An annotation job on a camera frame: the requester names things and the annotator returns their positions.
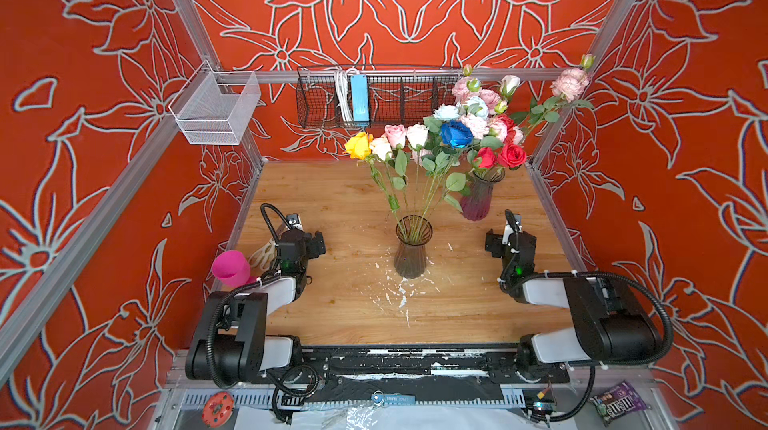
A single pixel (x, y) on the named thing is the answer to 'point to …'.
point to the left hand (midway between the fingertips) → (302, 234)
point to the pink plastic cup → (233, 269)
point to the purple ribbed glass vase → (476, 206)
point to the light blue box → (360, 100)
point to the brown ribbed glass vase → (412, 231)
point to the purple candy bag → (617, 403)
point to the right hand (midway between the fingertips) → (504, 228)
